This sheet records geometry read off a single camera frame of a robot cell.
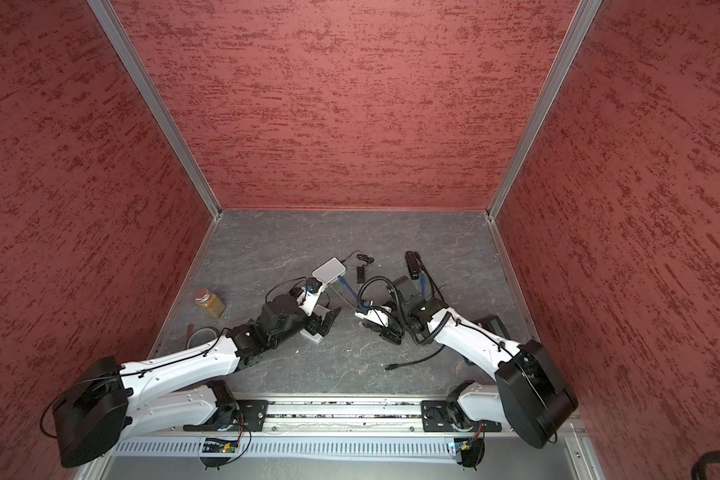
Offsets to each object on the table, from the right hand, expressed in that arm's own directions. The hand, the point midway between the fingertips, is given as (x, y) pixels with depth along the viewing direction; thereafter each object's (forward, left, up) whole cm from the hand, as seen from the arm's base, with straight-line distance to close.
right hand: (376, 330), depth 83 cm
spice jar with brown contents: (+8, +49, +4) cm, 50 cm away
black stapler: (+24, -14, -2) cm, 27 cm away
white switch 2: (+23, +15, -4) cm, 28 cm away
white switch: (0, +18, -3) cm, 18 cm away
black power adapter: (+23, +4, -3) cm, 23 cm away
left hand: (+5, +14, +7) cm, 16 cm away
